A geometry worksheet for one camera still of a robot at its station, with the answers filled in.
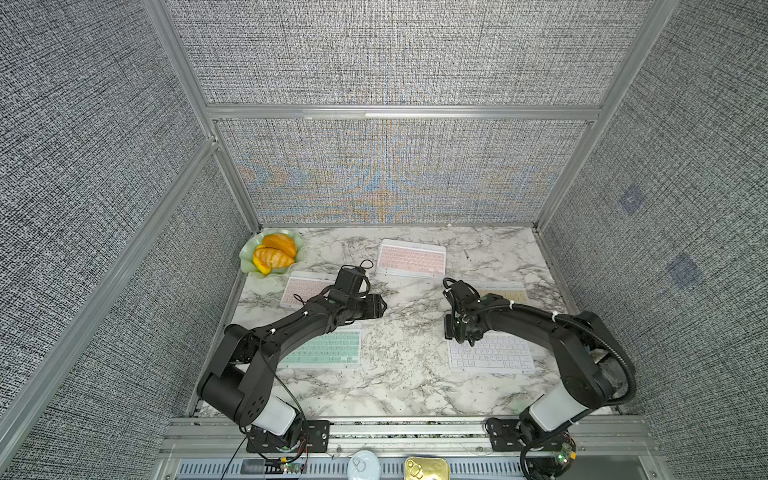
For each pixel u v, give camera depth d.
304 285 1.03
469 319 0.66
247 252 1.07
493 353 0.86
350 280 0.70
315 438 0.73
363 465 0.65
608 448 0.73
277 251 1.02
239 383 0.43
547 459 0.81
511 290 1.00
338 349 0.88
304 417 0.65
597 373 0.45
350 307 0.69
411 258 1.06
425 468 0.66
